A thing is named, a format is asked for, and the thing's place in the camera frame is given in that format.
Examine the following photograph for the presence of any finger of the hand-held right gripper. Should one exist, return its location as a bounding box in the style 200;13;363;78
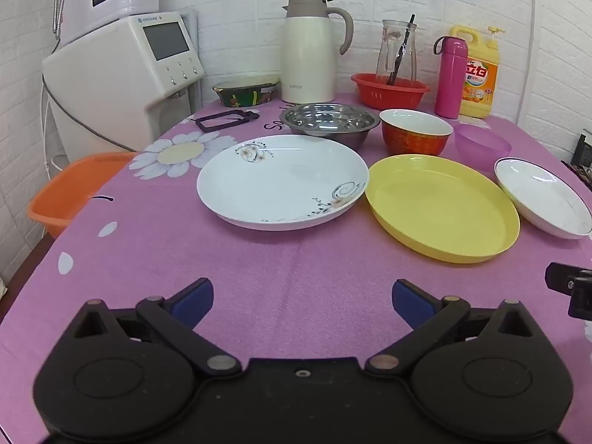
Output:
545;263;592;321

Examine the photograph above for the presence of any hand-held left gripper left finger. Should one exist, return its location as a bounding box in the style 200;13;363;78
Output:
60;277;242;377

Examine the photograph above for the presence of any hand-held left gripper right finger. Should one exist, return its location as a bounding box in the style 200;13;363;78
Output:
391;279;539;377

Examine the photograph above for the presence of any white floral plate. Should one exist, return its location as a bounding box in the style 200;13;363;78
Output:
196;134;370;231

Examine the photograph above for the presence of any stainless steel bowl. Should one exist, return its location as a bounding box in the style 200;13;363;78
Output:
279;102;381;151

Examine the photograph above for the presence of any white plate dark rim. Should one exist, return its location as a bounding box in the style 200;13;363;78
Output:
494;157;592;240

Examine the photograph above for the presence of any pink floral tablecloth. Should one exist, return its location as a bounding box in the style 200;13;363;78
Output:
0;92;592;444

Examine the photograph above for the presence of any yellow plastic plate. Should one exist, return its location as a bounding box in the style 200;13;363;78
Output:
365;154;521;264

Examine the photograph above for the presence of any purple plastic bowl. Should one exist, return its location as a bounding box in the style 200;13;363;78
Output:
454;123;512;173

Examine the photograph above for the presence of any red bowl white inside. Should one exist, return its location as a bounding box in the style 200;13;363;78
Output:
379;108;454;157

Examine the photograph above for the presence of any orange plastic basin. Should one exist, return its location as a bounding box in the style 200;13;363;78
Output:
26;152;137;239

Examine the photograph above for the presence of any red plastic basket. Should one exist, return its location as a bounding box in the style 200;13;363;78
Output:
350;73;431;109

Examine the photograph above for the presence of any green printed paper bowl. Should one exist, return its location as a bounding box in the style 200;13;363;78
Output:
213;75;281;107

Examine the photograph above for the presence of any yellow detergent bottle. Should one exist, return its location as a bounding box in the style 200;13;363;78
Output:
451;25;506;120

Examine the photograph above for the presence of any pink thermos bottle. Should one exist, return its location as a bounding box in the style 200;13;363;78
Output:
433;36;469;120

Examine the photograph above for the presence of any white water dispenser with screen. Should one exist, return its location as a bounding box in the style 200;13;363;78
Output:
43;10;205;153

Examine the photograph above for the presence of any glass pitcher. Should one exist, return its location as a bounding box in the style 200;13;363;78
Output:
376;19;419;86

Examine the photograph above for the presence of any black stirring stick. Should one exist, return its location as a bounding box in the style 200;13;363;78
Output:
387;14;416;85

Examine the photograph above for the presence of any cream thermos jug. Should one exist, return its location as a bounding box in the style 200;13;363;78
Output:
281;0;354;105

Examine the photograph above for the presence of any black rectangular frame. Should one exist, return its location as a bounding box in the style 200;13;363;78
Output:
195;110;260;132

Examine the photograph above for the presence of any grey dispenser hose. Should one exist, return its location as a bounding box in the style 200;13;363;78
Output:
43;74;139;153

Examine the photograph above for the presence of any white wall cable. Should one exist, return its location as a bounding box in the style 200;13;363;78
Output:
515;0;538;125

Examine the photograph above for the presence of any metal flexible hose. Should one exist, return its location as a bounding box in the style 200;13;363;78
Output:
52;0;75;40

